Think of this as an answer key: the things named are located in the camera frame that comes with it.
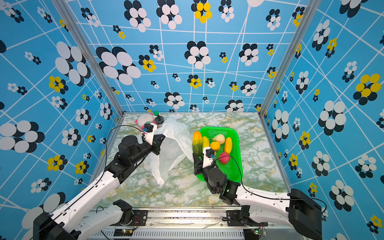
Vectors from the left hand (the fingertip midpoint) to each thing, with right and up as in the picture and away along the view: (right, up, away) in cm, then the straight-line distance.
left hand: (165, 134), depth 73 cm
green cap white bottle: (-15, +13, +36) cm, 41 cm away
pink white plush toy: (-23, +10, +36) cm, 43 cm away
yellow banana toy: (+36, -8, +23) cm, 44 cm away
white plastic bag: (+1, -10, +29) cm, 31 cm away
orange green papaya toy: (+16, -4, -2) cm, 16 cm away
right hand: (+16, -10, +1) cm, 19 cm away
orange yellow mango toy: (+27, -8, +21) cm, 35 cm away
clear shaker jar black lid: (-11, +8, +29) cm, 32 cm away
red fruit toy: (+33, -16, +15) cm, 39 cm away
